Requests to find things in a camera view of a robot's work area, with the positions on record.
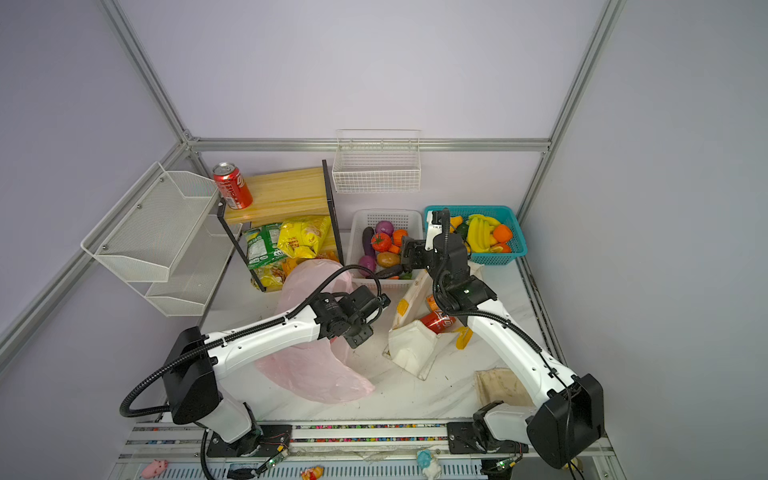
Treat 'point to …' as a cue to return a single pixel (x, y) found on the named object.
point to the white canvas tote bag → (409, 343)
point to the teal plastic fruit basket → (502, 215)
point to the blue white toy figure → (429, 464)
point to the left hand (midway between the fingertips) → (356, 326)
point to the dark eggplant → (367, 233)
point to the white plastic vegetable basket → (401, 219)
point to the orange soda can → (432, 303)
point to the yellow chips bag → (309, 237)
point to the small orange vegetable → (398, 236)
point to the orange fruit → (502, 233)
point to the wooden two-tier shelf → (293, 193)
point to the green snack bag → (262, 245)
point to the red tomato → (381, 242)
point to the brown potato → (388, 259)
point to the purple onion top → (385, 226)
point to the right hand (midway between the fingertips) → (413, 235)
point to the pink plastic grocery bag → (320, 372)
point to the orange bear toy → (313, 473)
